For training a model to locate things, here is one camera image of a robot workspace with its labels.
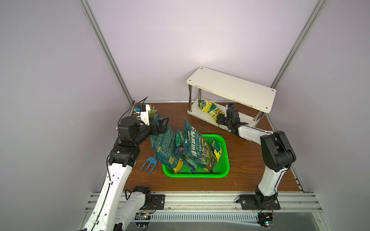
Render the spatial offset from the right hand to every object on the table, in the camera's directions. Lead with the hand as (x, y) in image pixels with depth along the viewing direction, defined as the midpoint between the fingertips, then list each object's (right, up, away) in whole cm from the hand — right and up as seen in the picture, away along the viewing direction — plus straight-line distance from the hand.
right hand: (222, 113), depth 98 cm
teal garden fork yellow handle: (-47, -29, -10) cm, 56 cm away
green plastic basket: (-3, -32, -14) cm, 35 cm away
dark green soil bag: (-36, -17, -27) cm, 48 cm away
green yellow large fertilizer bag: (-19, -18, -26) cm, 37 cm away
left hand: (-36, -2, -30) cm, 47 cm away
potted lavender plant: (-47, +1, -5) cm, 48 cm away
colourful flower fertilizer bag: (-28, -16, -20) cm, 38 cm away
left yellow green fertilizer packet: (-10, +6, +8) cm, 14 cm away
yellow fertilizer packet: (-5, +1, +2) cm, 6 cm away
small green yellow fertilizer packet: (-7, -21, -16) cm, 27 cm away
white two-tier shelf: (-1, +7, -20) cm, 22 cm away
